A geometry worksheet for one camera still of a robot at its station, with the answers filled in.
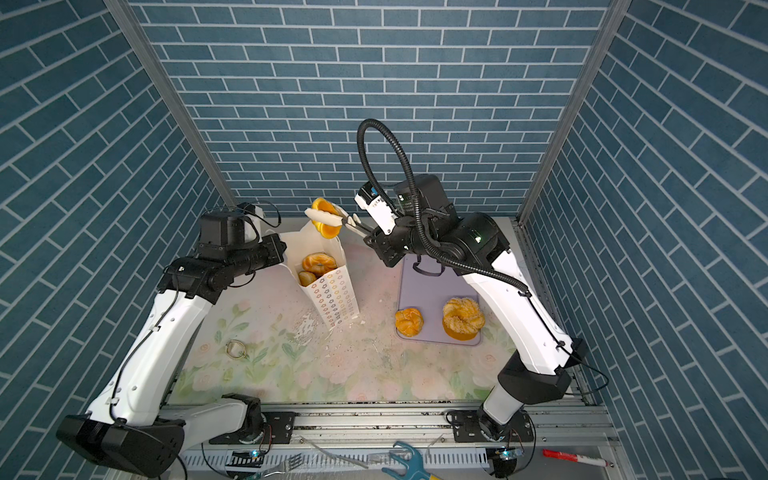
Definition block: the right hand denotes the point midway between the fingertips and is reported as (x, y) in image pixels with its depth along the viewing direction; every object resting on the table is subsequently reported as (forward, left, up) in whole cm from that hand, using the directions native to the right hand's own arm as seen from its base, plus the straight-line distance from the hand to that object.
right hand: (366, 231), depth 60 cm
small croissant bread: (+5, +21, -27) cm, 35 cm away
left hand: (+4, +21, -10) cm, 24 cm away
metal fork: (-36, +16, -42) cm, 58 cm away
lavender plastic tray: (+12, -15, -42) cm, 46 cm away
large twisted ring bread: (+1, -25, -37) cm, 45 cm away
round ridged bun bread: (0, -9, -39) cm, 40 cm away
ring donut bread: (+11, +19, -27) cm, 35 cm away
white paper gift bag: (-1, +11, -26) cm, 28 cm away
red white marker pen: (-30, -51, -42) cm, 73 cm away
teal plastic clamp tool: (-36, -13, -40) cm, 55 cm away
